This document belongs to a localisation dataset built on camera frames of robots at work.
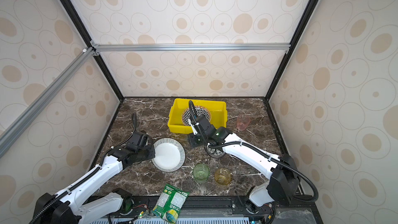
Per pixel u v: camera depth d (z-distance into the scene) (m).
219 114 1.10
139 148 0.64
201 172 0.84
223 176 0.82
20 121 0.54
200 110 1.09
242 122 1.05
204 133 0.57
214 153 0.87
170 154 0.89
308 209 0.73
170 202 0.73
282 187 0.40
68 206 0.40
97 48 0.90
